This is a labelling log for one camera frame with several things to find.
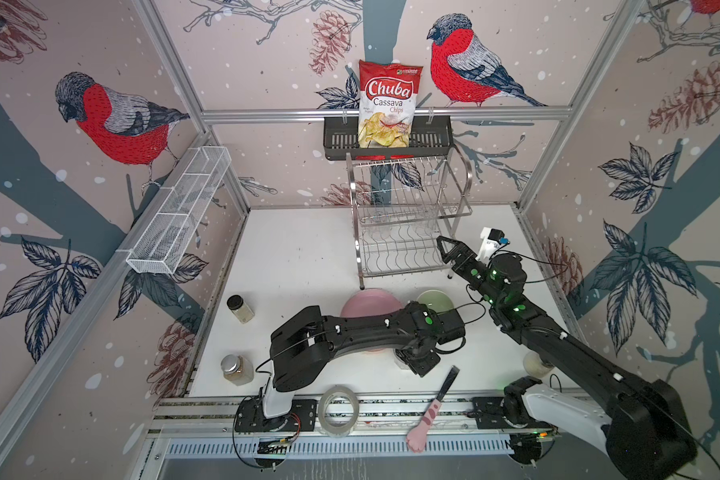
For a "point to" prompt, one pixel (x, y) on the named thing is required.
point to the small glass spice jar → (239, 309)
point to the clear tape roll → (338, 431)
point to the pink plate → (370, 301)
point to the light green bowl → (436, 300)
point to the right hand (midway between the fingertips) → (438, 249)
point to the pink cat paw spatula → (416, 438)
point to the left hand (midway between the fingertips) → (420, 368)
